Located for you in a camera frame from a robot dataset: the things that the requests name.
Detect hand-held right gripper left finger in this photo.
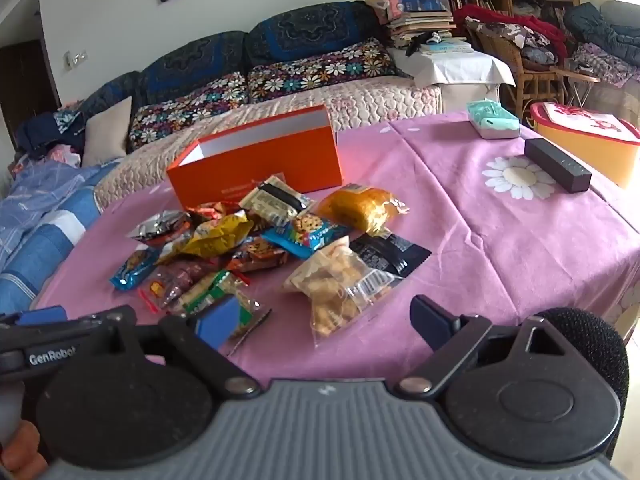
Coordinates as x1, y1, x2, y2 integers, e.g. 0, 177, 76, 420
107, 294, 263, 402

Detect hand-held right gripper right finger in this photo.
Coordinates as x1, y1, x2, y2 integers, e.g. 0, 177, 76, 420
397, 295, 558, 398

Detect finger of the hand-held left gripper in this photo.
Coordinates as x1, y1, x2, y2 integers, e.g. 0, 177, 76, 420
0, 306, 137, 336

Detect clear bag of fried snacks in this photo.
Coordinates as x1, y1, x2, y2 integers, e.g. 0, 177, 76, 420
282, 237, 401, 348

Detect blue cookie packet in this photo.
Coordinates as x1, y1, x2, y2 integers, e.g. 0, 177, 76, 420
261, 212, 351, 260

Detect yellow pie packet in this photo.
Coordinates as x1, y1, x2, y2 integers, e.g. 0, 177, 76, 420
315, 183, 410, 237

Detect orange cardboard box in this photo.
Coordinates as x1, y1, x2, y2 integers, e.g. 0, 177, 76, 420
166, 105, 344, 211

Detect person's left hand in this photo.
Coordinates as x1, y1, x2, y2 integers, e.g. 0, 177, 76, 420
0, 419, 50, 477

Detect green and clear cracker packet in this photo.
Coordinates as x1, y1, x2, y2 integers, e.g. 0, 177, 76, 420
172, 270, 273, 356

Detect dark red snack packet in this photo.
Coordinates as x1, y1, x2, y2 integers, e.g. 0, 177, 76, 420
145, 260, 216, 308

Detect brown cookie packet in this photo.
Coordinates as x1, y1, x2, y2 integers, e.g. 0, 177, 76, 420
227, 237, 291, 273

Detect crumpled gold snack packet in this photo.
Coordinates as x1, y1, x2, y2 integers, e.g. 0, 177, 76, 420
160, 210, 255, 261

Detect pink floral tablecloth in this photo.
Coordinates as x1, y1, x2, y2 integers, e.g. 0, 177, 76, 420
30, 110, 640, 396

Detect blue striped blanket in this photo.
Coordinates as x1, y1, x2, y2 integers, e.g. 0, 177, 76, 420
0, 160, 116, 316

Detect blue and orange snack packet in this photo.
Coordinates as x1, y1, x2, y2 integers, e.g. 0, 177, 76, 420
109, 247, 161, 292

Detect silver and red snack packet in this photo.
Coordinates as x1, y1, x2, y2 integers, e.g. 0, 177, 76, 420
125, 210, 193, 247

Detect red and gold snack packet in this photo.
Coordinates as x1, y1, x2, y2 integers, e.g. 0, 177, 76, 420
187, 200, 241, 221

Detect beige and black snack packet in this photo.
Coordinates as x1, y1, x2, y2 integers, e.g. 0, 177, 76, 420
239, 174, 317, 226

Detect black foam microphone cover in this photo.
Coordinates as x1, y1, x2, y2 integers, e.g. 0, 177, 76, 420
530, 307, 630, 461

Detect pile of clothes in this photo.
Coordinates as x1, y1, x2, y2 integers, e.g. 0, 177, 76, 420
15, 105, 86, 161

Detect beige pillow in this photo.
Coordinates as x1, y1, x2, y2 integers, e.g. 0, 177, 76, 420
80, 96, 133, 168

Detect black bar speaker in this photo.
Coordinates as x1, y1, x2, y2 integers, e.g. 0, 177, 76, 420
524, 137, 592, 193

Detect teal tissue pack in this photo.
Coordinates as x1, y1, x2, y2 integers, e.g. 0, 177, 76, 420
466, 100, 521, 140

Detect floral cushion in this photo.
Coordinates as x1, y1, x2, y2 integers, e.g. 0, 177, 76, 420
127, 72, 251, 153
247, 37, 401, 106

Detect quilted pink sofa cover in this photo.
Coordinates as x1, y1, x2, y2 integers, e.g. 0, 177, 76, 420
92, 80, 443, 211

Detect yellow container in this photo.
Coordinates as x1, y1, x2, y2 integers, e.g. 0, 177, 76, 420
529, 101, 640, 190

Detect rattan chair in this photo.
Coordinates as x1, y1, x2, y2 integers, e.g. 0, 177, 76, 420
465, 22, 601, 111

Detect stack of books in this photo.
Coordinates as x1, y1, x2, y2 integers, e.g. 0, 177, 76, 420
367, 0, 473, 56

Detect red blanket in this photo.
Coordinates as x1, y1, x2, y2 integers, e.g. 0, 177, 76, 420
452, 4, 568, 61

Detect pile of dark jackets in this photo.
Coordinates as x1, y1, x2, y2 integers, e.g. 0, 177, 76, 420
562, 0, 640, 66

